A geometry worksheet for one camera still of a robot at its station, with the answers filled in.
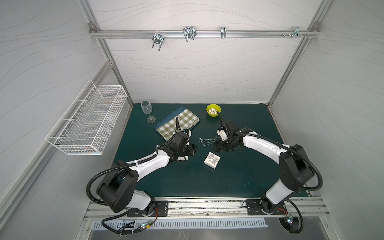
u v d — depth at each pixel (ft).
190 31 2.50
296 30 2.51
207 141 3.22
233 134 2.22
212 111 3.68
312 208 2.46
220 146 2.57
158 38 2.61
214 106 3.77
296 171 1.49
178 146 2.21
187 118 3.65
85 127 2.25
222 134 2.70
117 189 1.38
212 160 2.83
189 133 2.68
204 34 2.57
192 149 2.51
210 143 3.16
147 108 3.36
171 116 3.64
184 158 2.51
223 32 2.57
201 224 2.30
